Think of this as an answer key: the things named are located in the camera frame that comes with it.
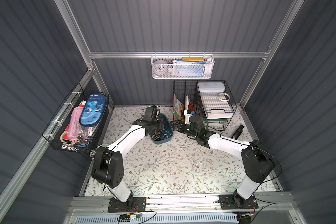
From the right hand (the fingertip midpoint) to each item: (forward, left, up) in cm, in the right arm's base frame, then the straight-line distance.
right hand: (176, 122), depth 85 cm
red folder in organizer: (+28, -13, -15) cm, 35 cm away
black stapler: (+5, -46, -19) cm, 50 cm away
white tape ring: (+24, -35, -1) cm, 43 cm away
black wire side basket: (-18, +55, +17) cm, 60 cm away
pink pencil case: (-14, +50, +12) cm, 54 cm away
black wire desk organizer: (+19, -25, +1) cm, 31 cm away
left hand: (+1, +8, -3) cm, 8 cm away
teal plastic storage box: (+1, +8, -17) cm, 19 cm away
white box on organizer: (+28, -25, +5) cm, 38 cm away
